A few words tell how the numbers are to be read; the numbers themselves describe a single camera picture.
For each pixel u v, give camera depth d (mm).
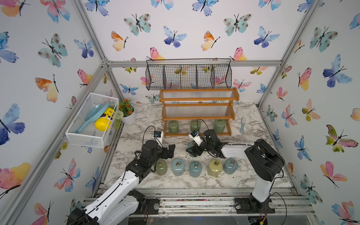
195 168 789
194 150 825
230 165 807
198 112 1150
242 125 1080
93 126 697
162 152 669
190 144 887
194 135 810
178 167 793
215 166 790
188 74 984
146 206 726
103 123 704
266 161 493
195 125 986
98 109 774
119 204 570
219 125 979
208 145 790
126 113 1012
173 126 979
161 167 817
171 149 722
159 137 686
